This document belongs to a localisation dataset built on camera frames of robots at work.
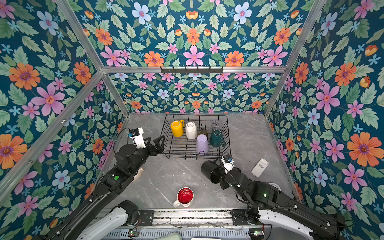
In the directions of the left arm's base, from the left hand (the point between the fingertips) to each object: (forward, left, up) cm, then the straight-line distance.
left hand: (159, 134), depth 69 cm
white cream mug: (+17, -14, -20) cm, 29 cm away
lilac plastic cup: (+5, -20, -20) cm, 29 cm away
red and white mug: (-21, -10, -28) cm, 36 cm away
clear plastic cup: (+23, -31, -22) cm, 44 cm away
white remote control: (-7, -55, -30) cm, 63 cm away
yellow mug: (+20, -5, -21) cm, 29 cm away
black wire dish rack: (+10, -8, -30) cm, 33 cm away
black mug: (-16, -25, -7) cm, 30 cm away
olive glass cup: (+21, -22, -28) cm, 41 cm away
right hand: (-14, -27, -12) cm, 33 cm away
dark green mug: (+9, -30, -21) cm, 38 cm away
